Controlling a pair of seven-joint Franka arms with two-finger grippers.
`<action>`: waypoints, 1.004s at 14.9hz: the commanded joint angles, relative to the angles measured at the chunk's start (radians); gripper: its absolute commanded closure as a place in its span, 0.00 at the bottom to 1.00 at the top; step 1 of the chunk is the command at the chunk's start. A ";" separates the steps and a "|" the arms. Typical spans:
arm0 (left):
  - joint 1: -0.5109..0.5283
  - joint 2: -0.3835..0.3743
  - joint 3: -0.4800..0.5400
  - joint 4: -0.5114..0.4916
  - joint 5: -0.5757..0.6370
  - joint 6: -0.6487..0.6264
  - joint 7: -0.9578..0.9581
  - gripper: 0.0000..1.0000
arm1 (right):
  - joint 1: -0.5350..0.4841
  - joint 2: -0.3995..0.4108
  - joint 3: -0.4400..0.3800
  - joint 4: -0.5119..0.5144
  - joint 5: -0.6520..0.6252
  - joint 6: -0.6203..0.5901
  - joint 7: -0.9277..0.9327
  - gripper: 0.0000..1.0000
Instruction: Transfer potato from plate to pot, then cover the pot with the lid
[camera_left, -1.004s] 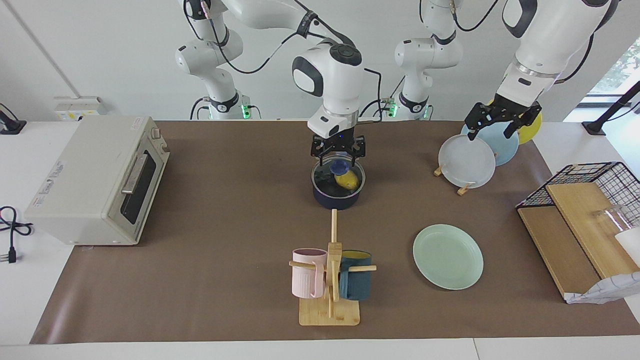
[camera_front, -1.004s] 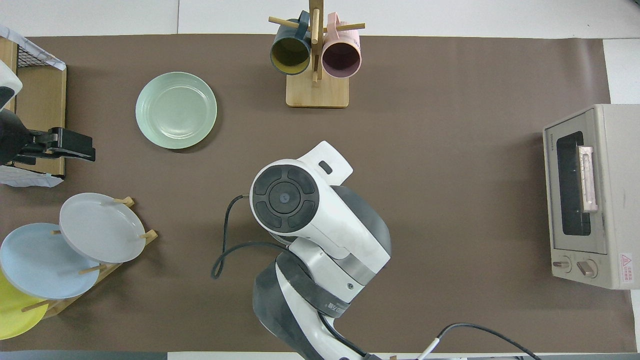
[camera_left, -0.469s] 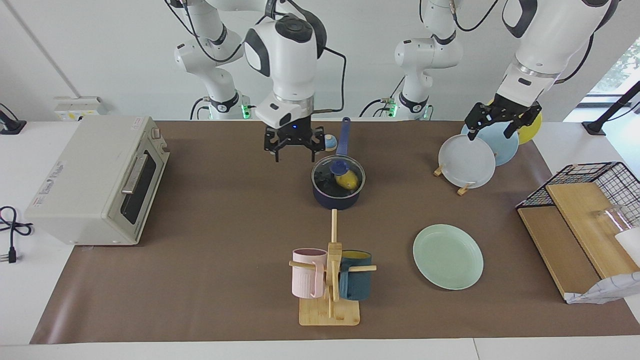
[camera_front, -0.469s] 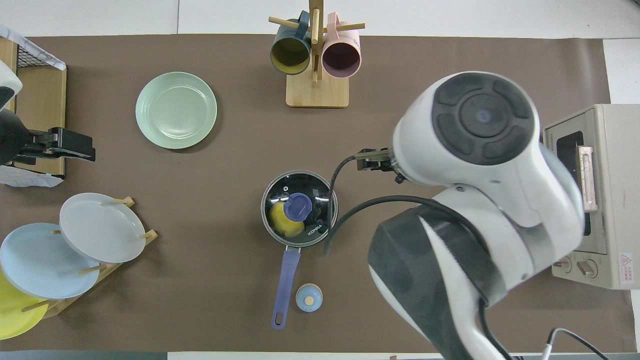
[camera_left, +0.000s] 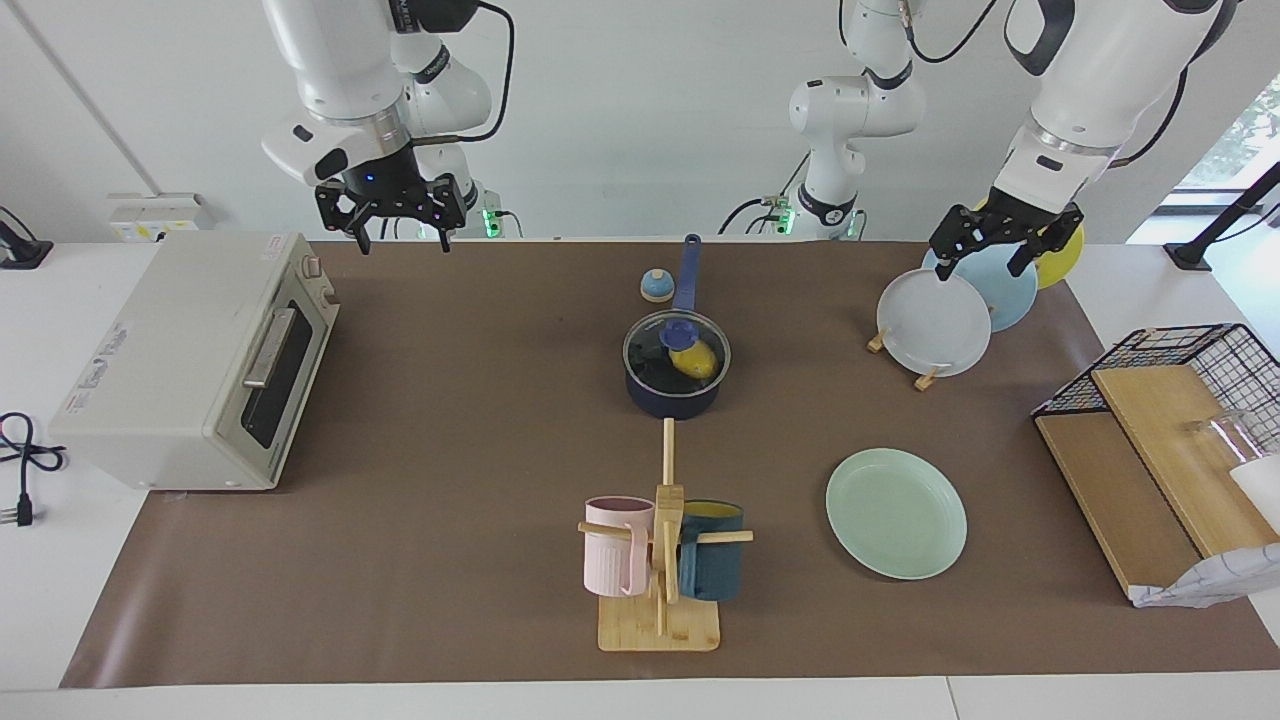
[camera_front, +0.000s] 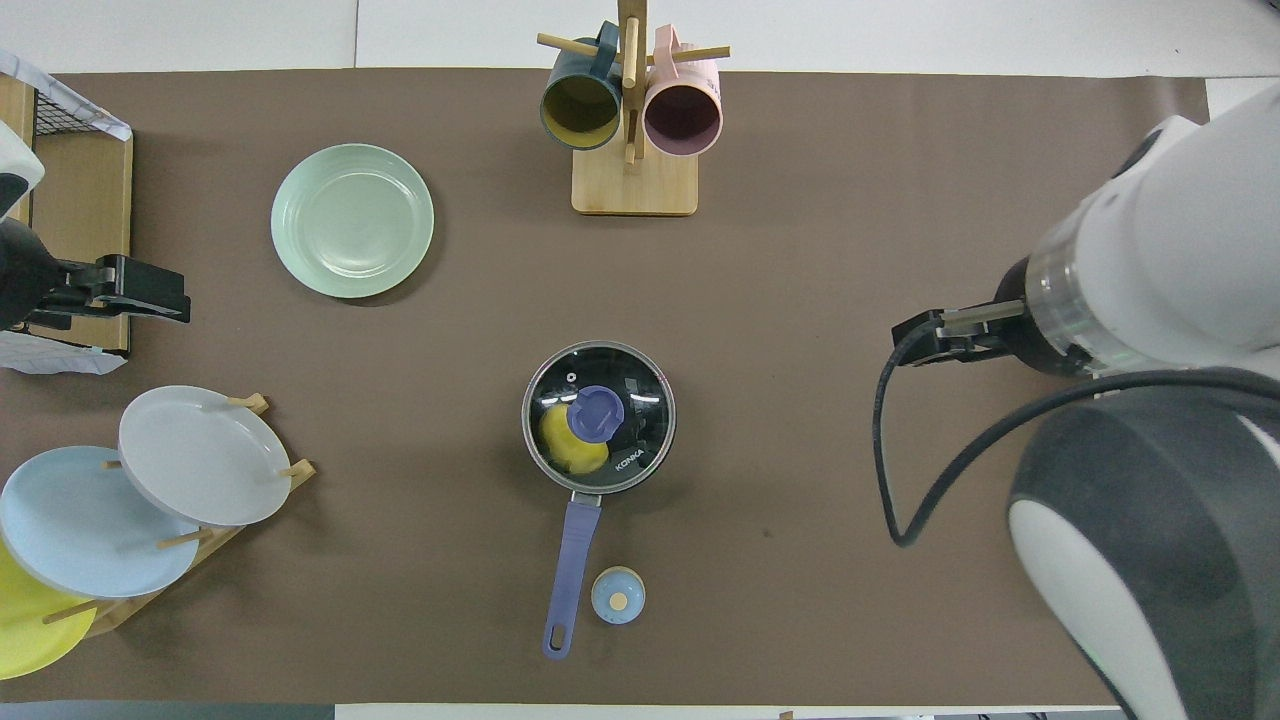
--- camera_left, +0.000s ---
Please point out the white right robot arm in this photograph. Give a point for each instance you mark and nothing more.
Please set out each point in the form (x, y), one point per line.
(330, 60)

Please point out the white cup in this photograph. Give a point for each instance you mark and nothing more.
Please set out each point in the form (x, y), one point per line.
(1262, 490)

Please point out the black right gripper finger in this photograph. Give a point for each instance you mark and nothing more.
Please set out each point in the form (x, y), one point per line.
(448, 203)
(342, 208)

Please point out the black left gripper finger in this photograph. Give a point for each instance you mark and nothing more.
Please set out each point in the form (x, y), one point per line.
(1050, 243)
(960, 232)

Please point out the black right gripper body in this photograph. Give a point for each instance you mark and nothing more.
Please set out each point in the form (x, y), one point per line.
(390, 190)

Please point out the white power strip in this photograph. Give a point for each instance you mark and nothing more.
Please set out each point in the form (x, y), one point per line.
(150, 212)

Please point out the glass lid blue knob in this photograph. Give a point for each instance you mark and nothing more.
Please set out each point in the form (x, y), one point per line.
(680, 330)

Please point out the light wooden board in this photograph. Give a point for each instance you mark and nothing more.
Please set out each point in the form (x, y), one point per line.
(1170, 440)

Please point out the pale grey plate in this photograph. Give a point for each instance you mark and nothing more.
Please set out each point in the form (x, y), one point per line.
(932, 325)

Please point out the yellow lemon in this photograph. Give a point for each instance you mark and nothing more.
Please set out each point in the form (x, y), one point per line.
(702, 363)

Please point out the light blue plate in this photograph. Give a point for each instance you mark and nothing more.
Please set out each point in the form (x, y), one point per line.
(1005, 295)

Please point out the wooden mug rack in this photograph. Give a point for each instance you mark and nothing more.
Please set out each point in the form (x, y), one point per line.
(660, 625)

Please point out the light green plate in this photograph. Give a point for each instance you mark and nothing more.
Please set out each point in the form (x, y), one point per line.
(895, 515)

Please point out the brown table mat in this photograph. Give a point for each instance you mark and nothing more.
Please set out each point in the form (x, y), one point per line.
(480, 560)

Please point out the yellow plate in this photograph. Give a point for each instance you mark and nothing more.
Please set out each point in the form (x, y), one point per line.
(1062, 268)

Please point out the cream toaster oven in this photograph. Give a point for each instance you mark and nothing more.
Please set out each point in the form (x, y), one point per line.
(160, 370)

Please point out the white crumpled cloth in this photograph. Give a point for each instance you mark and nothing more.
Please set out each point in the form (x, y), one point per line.
(1220, 580)

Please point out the wooden plate rack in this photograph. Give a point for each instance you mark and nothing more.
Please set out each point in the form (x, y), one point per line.
(926, 380)

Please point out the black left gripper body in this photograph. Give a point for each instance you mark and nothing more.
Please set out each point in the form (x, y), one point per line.
(1030, 215)

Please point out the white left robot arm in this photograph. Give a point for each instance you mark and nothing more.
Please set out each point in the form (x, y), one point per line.
(1110, 70)

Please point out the pink ribbed mug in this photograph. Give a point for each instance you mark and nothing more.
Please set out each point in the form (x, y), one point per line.
(612, 560)

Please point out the brown wooden board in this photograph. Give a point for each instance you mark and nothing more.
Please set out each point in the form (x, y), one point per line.
(1110, 490)

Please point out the dark teal mug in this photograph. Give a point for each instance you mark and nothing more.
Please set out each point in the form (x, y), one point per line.
(715, 565)

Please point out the black desk clamp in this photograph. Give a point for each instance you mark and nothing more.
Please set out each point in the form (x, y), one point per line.
(22, 255)

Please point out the clear glass cup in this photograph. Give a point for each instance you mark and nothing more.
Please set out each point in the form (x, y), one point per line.
(1225, 435)

